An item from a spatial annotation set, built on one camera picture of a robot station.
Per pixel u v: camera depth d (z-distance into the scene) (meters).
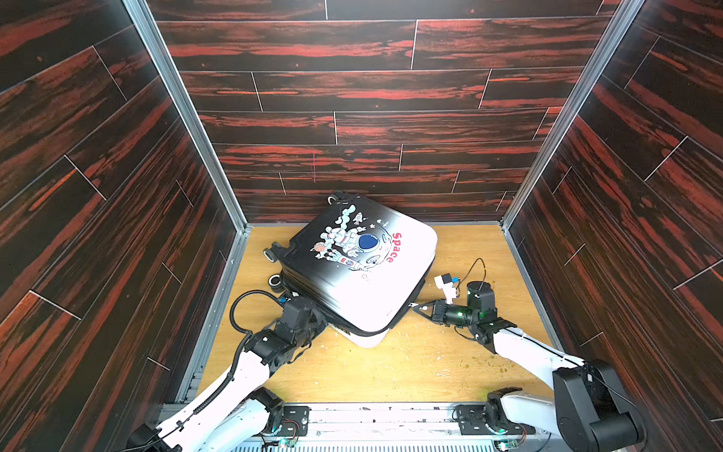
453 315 0.73
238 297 0.72
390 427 0.73
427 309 0.80
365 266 0.78
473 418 0.74
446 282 0.79
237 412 0.58
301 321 0.61
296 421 0.73
